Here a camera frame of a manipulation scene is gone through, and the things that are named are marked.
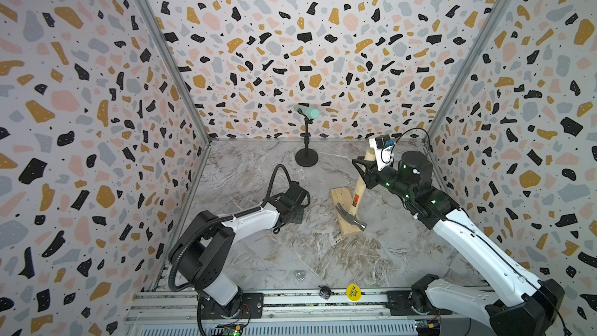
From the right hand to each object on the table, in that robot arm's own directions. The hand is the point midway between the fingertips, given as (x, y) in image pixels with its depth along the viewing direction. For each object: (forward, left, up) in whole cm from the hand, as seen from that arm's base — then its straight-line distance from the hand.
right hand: (359, 160), depth 69 cm
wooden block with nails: (+6, +2, -30) cm, 31 cm away
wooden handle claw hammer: (-7, +1, -21) cm, 22 cm away
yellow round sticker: (-29, 0, -34) cm, 44 cm away
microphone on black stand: (+29, +19, -32) cm, 47 cm away
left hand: (-1, +19, -29) cm, 35 cm away
